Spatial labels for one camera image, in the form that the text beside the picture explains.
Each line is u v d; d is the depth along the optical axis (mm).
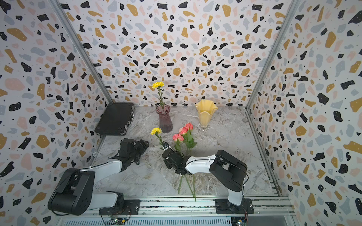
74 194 422
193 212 732
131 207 735
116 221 705
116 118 1167
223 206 744
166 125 1127
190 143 975
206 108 997
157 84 877
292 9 718
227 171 469
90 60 907
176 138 975
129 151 716
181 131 1019
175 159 673
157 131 947
